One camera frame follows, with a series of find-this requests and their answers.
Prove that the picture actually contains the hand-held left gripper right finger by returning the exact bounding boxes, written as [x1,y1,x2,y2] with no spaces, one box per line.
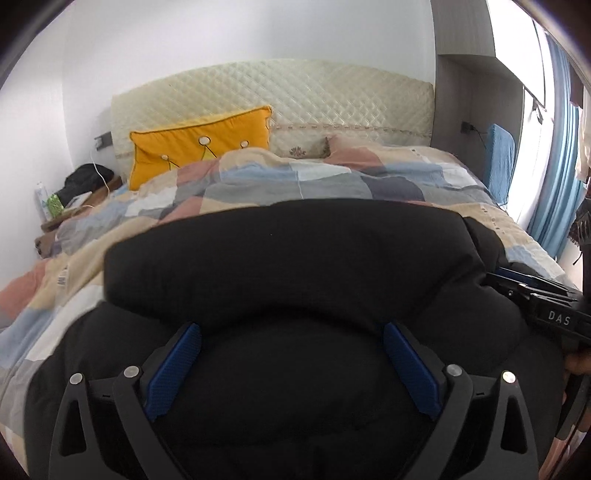
[382,322,541,480]

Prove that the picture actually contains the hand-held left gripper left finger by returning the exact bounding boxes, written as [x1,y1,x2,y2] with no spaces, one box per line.
[46,322,204,480]

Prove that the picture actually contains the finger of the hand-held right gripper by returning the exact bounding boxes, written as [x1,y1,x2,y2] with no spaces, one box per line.
[496,265,581,296]
[485,272,539,306]

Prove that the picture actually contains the black puffer jacket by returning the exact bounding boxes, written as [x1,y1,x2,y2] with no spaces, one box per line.
[23,198,571,480]

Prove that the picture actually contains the person's right hand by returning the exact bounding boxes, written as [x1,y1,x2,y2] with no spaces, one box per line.
[564,350,591,403]

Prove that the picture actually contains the blue curtain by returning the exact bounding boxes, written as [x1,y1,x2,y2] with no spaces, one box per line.
[526,37,587,259]

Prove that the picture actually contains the white hanging garment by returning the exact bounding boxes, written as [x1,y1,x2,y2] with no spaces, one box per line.
[574,104,591,179]

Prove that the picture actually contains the wooden nightstand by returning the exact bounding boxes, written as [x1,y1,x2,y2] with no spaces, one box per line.
[34,175,123,257]

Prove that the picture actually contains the pink pillow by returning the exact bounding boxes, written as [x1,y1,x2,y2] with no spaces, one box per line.
[325,135,394,165]

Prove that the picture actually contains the black bag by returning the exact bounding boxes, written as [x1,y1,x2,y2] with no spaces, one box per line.
[60,164,115,200]

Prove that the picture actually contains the patchwork quilt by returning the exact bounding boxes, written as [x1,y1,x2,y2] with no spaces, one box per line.
[0,145,578,462]

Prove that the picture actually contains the white bottle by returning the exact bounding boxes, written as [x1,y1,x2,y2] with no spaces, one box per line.
[34,181,52,223]

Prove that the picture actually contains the yellow pillow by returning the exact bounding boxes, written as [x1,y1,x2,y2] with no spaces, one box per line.
[128,106,273,191]

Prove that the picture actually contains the grey wardrobe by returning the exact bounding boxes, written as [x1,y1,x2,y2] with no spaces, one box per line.
[431,0,548,153]

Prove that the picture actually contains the cream quilted headboard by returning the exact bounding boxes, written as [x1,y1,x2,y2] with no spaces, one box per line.
[111,58,435,163]

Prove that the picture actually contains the white charging cable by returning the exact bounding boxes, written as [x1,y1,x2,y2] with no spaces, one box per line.
[90,150,112,217]

